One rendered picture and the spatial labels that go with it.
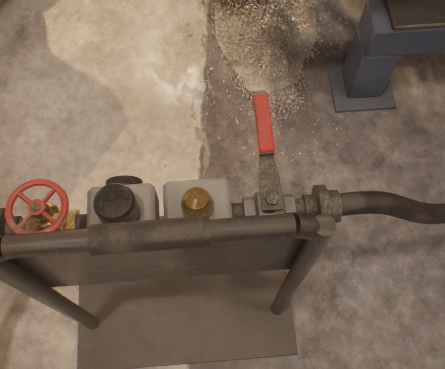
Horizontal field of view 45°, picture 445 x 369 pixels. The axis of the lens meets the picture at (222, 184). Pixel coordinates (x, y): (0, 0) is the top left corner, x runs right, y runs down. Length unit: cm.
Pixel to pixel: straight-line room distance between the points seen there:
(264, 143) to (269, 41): 70
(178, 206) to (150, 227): 13
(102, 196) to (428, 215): 44
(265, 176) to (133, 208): 17
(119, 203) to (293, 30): 86
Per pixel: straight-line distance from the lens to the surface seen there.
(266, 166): 67
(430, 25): 112
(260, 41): 135
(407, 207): 74
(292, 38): 136
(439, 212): 82
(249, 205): 67
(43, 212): 64
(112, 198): 62
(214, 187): 67
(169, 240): 53
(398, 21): 110
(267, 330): 108
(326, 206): 67
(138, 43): 136
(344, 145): 123
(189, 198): 62
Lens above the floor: 108
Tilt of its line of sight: 68 degrees down
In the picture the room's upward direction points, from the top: straight up
